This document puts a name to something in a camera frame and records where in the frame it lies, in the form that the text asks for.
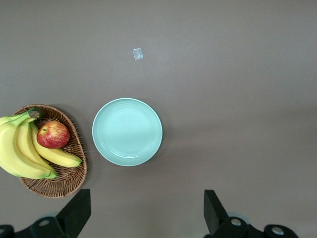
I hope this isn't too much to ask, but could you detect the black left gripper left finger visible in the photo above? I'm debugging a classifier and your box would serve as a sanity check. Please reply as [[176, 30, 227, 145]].
[[0, 189, 92, 238]]

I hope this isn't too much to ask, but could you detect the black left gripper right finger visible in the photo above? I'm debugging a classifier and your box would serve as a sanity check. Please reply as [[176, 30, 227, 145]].
[[204, 189, 298, 238]]

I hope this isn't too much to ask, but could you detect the pale green round plate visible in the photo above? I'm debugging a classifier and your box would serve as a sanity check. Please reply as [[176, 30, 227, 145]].
[[92, 97, 163, 167]]

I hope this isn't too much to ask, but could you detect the brown wicker basket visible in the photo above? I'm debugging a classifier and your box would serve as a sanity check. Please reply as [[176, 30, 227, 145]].
[[11, 104, 88, 198]]

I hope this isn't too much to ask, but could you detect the red apple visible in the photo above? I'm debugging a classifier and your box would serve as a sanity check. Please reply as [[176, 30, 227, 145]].
[[36, 120, 71, 149]]

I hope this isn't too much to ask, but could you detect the yellow banana bunch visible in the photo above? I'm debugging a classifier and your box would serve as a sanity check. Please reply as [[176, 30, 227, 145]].
[[0, 108, 83, 180]]

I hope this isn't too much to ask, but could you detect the brown table cover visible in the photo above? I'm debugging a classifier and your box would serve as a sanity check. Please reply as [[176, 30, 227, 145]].
[[0, 0, 317, 238]]

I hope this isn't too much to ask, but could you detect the small clear tape piece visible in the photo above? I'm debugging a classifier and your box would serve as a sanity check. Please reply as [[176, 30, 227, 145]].
[[132, 48, 144, 61]]

